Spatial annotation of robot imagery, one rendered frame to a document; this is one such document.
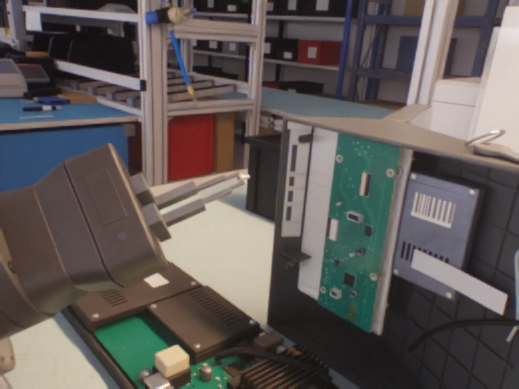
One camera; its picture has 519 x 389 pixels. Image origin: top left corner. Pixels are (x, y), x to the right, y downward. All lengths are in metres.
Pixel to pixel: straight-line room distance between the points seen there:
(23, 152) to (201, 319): 1.44
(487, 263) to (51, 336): 0.37
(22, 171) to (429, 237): 1.61
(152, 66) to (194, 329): 1.54
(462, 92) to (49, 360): 0.71
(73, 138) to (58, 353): 1.46
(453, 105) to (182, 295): 0.58
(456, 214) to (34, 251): 0.26
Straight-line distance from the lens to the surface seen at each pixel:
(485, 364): 0.39
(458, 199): 0.35
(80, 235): 0.27
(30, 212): 0.28
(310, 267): 0.45
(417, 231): 0.37
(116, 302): 0.48
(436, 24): 1.06
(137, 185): 0.28
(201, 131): 2.23
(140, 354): 0.44
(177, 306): 0.47
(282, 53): 5.30
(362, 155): 0.38
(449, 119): 0.89
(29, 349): 0.48
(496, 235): 0.36
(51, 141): 1.86
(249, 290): 0.55
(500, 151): 0.34
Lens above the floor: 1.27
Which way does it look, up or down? 20 degrees down
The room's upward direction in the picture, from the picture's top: 4 degrees clockwise
